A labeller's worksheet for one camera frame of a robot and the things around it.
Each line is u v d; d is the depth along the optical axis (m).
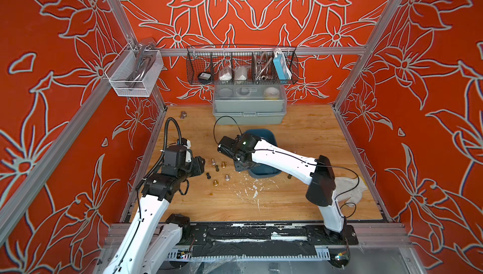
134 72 0.82
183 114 1.14
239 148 0.56
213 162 0.93
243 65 0.96
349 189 0.50
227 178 0.88
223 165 0.92
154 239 0.56
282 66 0.87
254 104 1.01
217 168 0.92
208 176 0.88
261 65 0.81
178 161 0.56
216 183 0.86
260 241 0.73
